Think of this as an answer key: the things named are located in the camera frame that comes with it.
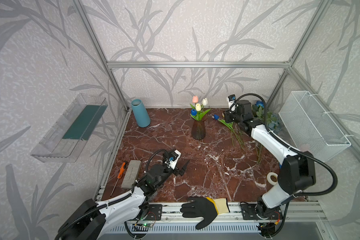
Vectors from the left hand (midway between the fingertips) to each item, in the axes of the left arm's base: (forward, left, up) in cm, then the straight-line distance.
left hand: (184, 151), depth 79 cm
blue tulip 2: (+22, -34, -15) cm, 44 cm away
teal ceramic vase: (+30, +31, -6) cm, 43 cm away
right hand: (+26, -25, +8) cm, 37 cm away
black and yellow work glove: (-25, -12, -14) cm, 31 cm away
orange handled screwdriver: (-5, +36, -14) cm, 39 cm away
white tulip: (+25, -11, +12) cm, 30 cm away
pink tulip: (+26, -6, +13) cm, 30 cm away
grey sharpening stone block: (-8, +30, -13) cm, 33 cm away
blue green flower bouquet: (+25, -59, -6) cm, 64 cm away
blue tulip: (+16, -5, +13) cm, 21 cm away
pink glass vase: (+19, -9, -5) cm, 22 cm away
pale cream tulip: (+18, -8, +10) cm, 22 cm away
